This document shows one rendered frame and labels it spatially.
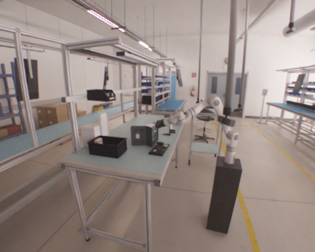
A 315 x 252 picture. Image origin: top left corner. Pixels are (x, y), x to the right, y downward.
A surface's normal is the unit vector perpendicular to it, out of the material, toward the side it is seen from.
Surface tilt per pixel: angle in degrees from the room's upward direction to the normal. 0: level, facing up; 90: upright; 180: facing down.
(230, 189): 90
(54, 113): 90
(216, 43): 90
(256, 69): 90
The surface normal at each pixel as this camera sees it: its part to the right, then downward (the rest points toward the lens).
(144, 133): 0.08, 0.27
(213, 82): -0.25, 0.26
